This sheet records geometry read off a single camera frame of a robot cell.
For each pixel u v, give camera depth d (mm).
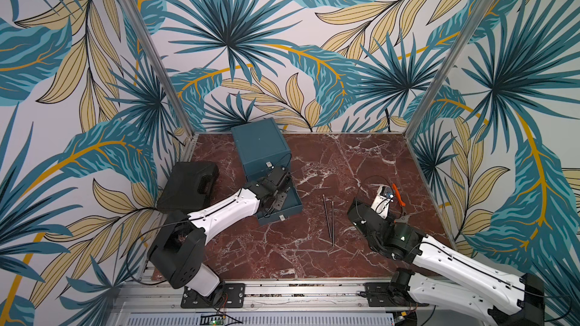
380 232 555
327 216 906
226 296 718
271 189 658
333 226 880
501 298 417
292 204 930
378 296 728
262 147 850
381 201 626
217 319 718
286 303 729
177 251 424
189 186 931
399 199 950
